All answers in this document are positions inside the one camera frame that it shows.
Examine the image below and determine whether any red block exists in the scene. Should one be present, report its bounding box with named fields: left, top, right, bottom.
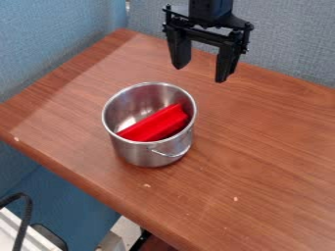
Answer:
left=117, top=104, right=188, bottom=142

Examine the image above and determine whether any black cable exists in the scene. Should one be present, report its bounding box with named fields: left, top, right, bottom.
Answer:
left=0, top=192, right=33, bottom=251

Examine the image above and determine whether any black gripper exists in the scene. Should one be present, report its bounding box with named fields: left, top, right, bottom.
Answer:
left=164, top=0, right=253, bottom=82

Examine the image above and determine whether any metal pot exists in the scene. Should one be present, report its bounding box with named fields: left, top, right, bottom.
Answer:
left=101, top=82, right=197, bottom=168

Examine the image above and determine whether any black table leg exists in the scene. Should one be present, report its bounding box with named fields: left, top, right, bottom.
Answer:
left=129, top=230, right=152, bottom=251

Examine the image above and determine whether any white appliance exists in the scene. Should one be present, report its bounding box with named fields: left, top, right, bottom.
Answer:
left=0, top=207, right=69, bottom=251

